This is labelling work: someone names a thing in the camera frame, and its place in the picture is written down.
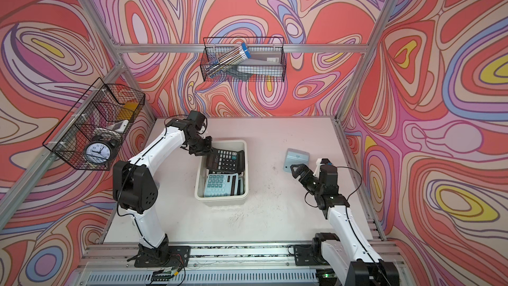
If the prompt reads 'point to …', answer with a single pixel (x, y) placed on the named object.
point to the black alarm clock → (100, 150)
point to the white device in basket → (119, 126)
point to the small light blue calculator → (294, 157)
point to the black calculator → (226, 160)
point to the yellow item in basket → (126, 112)
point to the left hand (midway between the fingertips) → (213, 151)
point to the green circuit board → (163, 275)
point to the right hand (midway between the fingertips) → (297, 176)
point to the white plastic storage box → (227, 200)
